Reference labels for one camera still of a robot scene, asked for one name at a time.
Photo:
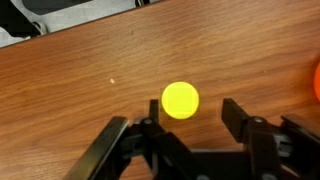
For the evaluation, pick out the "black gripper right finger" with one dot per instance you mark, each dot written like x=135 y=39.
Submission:
x=263 y=143

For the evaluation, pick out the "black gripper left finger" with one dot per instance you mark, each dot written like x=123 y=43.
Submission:
x=156 y=146

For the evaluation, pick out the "yellow cylinder block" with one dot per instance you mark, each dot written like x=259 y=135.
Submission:
x=180 y=100

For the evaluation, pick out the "orange round plate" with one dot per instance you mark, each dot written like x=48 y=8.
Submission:
x=317 y=82

